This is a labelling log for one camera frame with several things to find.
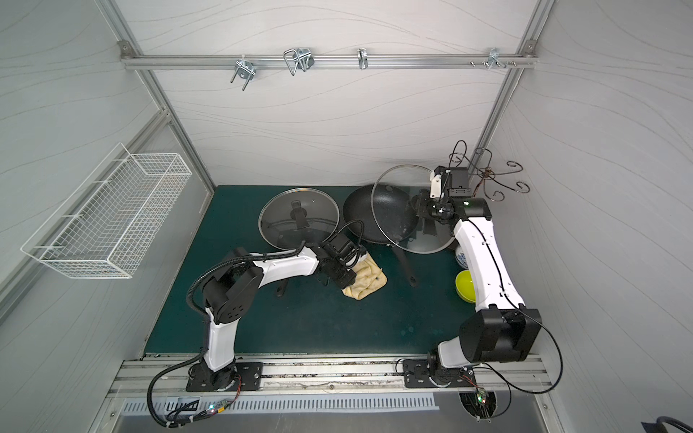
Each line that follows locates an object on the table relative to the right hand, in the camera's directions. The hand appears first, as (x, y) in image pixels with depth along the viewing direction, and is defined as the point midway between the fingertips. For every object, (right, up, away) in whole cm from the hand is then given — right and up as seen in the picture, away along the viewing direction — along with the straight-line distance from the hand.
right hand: (424, 202), depth 79 cm
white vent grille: (-39, -54, -9) cm, 67 cm away
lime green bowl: (+17, -28, +11) cm, 34 cm away
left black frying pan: (-41, -6, +16) cm, 45 cm away
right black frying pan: (-8, -4, +34) cm, 35 cm away
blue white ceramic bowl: (+18, -19, +16) cm, 31 cm away
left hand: (-22, -26, +12) cm, 36 cm away
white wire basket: (-85, -7, -12) cm, 86 cm away
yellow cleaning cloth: (-16, -26, +13) cm, 33 cm away
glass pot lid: (+5, +11, +34) cm, 36 cm away
